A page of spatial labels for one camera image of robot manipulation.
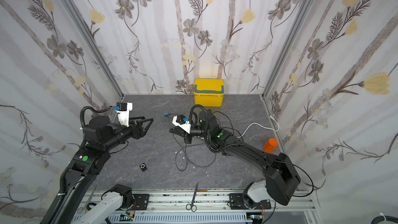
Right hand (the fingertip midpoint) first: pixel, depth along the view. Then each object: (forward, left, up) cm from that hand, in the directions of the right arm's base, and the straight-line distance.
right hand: (173, 129), depth 67 cm
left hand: (+2, +10, +5) cm, 11 cm away
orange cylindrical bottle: (+2, -51, -20) cm, 55 cm away
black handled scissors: (-27, -8, -27) cm, 39 cm away
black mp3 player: (-9, +19, -28) cm, 35 cm away
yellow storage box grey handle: (+39, -17, -18) cm, 46 cm away
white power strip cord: (+20, -53, -29) cm, 64 cm away
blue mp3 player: (+28, +13, -30) cm, 43 cm away
